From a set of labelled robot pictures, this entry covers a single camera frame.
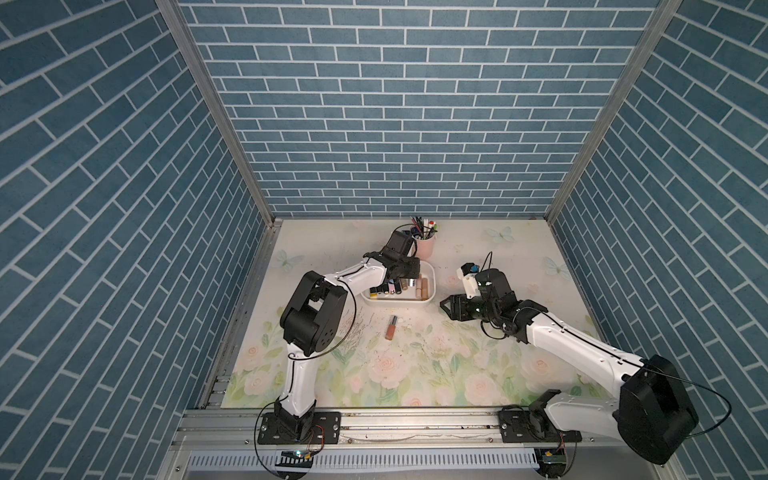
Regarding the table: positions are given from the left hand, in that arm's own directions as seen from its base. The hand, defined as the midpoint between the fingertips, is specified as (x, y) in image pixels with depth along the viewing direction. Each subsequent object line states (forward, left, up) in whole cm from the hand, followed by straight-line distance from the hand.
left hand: (423, 269), depth 97 cm
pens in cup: (+15, -1, +3) cm, 16 cm away
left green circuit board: (-50, +33, -11) cm, 61 cm away
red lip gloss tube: (-17, +10, -7) cm, 21 cm away
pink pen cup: (+9, -1, 0) cm, 9 cm away
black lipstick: (-4, +14, -7) cm, 16 cm away
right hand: (-15, -7, +4) cm, 17 cm away
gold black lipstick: (-6, +16, -6) cm, 19 cm away
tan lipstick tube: (-4, -1, -6) cm, 7 cm away
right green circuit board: (-50, -30, -10) cm, 59 cm away
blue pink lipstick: (-4, +11, -6) cm, 13 cm away
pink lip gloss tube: (-4, +1, -6) cm, 8 cm away
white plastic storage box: (+1, -1, -2) cm, 3 cm away
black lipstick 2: (-4, +12, -6) cm, 14 cm away
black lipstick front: (-4, +8, -6) cm, 11 cm away
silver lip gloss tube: (-4, +4, -2) cm, 6 cm away
